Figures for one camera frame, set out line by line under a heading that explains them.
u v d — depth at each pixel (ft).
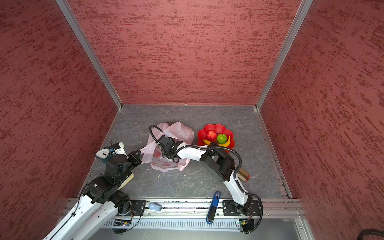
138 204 2.49
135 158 2.15
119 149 2.16
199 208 2.49
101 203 1.69
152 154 2.60
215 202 2.47
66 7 2.33
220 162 1.71
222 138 3.11
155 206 2.42
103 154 2.92
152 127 2.52
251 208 2.33
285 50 2.87
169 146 2.38
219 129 3.38
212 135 3.17
